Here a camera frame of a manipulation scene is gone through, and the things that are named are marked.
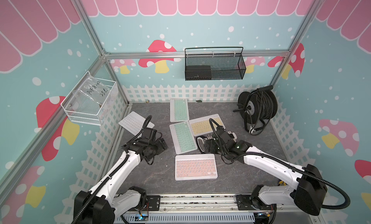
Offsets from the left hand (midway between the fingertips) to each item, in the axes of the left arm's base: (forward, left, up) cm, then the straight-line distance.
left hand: (161, 152), depth 82 cm
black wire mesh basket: (+55, -40, +24) cm, 72 cm away
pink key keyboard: (-5, -16, -9) cm, 19 cm away
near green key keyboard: (+16, -11, -10) cm, 22 cm away
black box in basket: (+41, -20, +25) cm, 52 cm away
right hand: (+3, -27, +2) cm, 27 cm away
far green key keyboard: (+41, -6, -10) cm, 43 cm away
